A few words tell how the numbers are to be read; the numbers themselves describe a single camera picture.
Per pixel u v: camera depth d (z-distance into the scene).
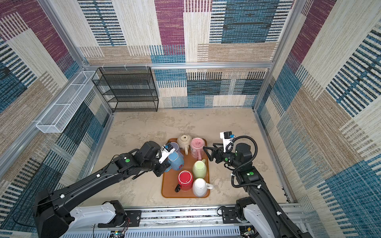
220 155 0.66
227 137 0.66
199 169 0.79
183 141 0.92
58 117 0.71
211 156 0.67
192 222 0.73
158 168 0.67
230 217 0.73
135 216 0.74
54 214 0.38
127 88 1.08
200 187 0.73
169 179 0.85
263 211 0.47
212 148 0.66
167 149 0.66
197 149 0.86
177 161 0.73
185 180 0.77
